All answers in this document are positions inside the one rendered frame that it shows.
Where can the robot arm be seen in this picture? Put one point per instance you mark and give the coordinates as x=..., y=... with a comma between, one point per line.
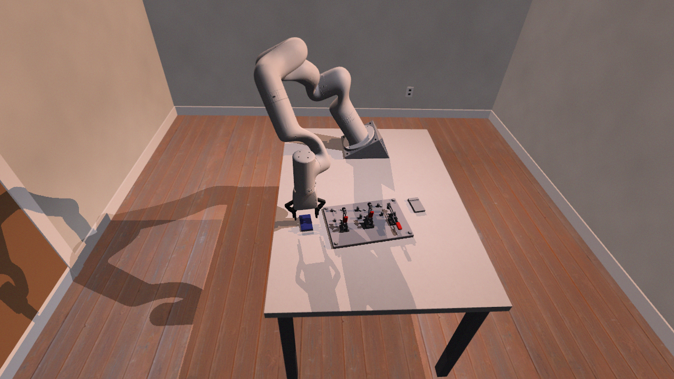
x=286, y=61

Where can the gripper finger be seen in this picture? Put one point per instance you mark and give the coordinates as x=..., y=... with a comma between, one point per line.
x=322, y=202
x=291, y=209

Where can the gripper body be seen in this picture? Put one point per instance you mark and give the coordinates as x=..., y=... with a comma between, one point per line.
x=305, y=201

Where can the blue plate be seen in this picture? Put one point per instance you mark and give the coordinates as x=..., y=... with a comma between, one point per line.
x=306, y=223

